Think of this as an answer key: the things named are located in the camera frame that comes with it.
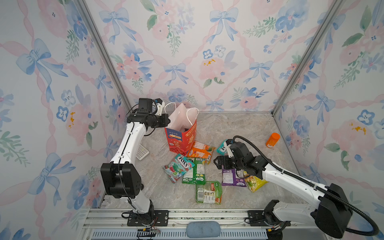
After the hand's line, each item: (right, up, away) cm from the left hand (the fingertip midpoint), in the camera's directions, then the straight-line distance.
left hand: (170, 119), depth 83 cm
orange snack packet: (+17, -19, +14) cm, 29 cm away
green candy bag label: (+15, -32, +3) cm, 35 cm away
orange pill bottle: (+63, -13, +12) cm, 66 cm away
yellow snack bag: (+47, -36, 0) cm, 59 cm away
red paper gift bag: (+4, -5, +22) cm, 23 cm away
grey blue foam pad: (+17, -52, -14) cm, 56 cm away
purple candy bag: (+36, -33, +2) cm, 48 cm away
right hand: (+27, -22, -1) cm, 35 cm away
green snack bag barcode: (+22, -40, -1) cm, 46 cm away
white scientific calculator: (-21, -21, +15) cm, 33 cm away
